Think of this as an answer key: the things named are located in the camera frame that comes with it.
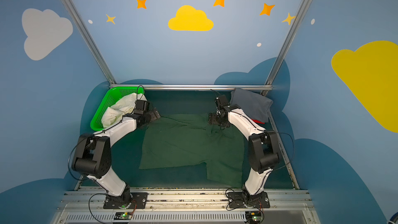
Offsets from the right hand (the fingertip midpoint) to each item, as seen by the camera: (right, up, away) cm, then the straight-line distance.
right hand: (216, 120), depth 93 cm
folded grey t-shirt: (+29, +9, +12) cm, 32 cm away
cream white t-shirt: (-63, +9, +14) cm, 66 cm away
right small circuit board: (+16, -43, -21) cm, 51 cm away
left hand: (-39, +3, +3) cm, 39 cm away
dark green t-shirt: (-20, -13, +3) cm, 24 cm away
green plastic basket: (-74, +16, +18) cm, 78 cm away
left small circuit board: (-46, -43, -22) cm, 66 cm away
